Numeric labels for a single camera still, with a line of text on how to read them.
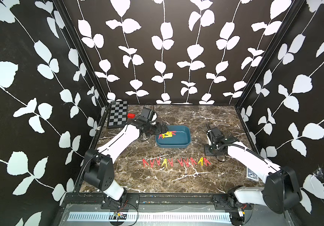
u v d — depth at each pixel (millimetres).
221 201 731
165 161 881
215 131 695
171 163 878
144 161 880
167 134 1009
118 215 702
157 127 749
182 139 1011
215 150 625
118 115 1104
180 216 701
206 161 882
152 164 863
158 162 878
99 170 430
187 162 880
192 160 884
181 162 881
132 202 731
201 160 888
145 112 661
